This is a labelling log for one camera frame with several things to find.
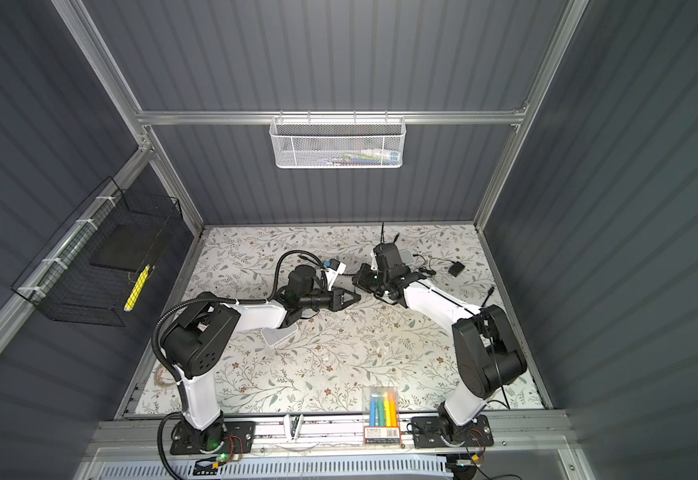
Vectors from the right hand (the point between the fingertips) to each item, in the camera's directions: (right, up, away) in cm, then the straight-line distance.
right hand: (354, 279), depth 89 cm
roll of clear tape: (-54, -27, -5) cm, 61 cm away
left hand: (+2, -5, -2) cm, 6 cm away
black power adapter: (+36, +2, +16) cm, 40 cm away
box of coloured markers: (+7, -34, -12) cm, 37 cm away
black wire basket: (-63, +4, -16) cm, 65 cm away
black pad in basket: (-57, +9, -15) cm, 60 cm away
